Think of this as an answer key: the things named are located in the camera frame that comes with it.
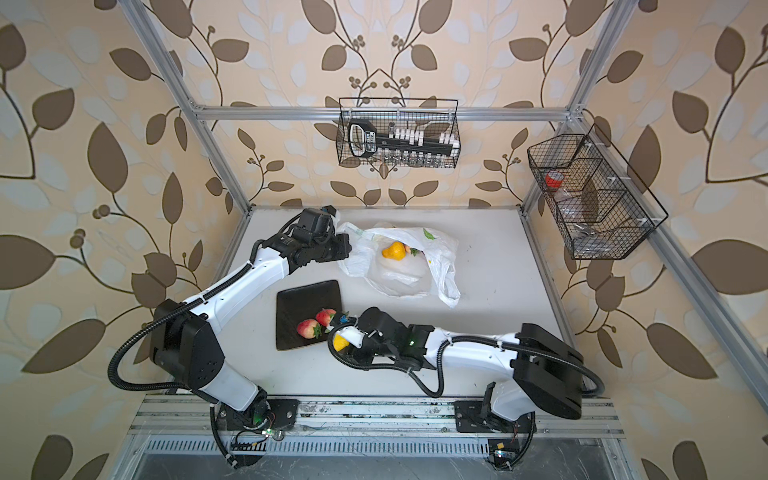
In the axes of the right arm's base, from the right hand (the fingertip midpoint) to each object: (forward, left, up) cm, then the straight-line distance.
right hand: (342, 346), depth 75 cm
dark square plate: (+16, +17, -9) cm, 25 cm away
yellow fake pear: (+34, -15, -6) cm, 38 cm away
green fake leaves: (+36, -21, -9) cm, 43 cm away
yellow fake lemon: (0, 0, +2) cm, 2 cm away
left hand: (+25, -3, +10) cm, 27 cm away
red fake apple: (+11, +7, -7) cm, 15 cm away
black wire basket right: (+31, -72, +17) cm, 80 cm away
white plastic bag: (+15, -23, +9) cm, 29 cm away
